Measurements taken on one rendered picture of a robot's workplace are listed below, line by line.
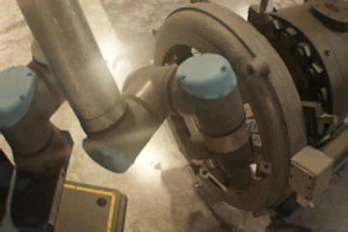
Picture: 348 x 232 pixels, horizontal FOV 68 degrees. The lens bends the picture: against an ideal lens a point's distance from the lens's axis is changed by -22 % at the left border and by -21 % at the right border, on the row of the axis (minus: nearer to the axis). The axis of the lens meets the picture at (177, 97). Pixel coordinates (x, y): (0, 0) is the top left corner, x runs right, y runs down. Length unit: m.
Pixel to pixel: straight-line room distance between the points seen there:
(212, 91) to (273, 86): 0.27
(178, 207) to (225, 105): 1.06
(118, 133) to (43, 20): 0.22
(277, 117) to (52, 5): 0.56
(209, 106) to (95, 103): 0.18
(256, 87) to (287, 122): 0.12
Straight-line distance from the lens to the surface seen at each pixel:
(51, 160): 0.81
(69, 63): 0.43
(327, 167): 0.77
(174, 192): 1.57
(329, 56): 1.06
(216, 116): 0.52
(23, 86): 0.69
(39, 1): 0.40
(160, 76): 0.57
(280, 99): 0.74
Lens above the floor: 1.42
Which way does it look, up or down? 47 degrees down
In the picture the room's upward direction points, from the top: 1 degrees clockwise
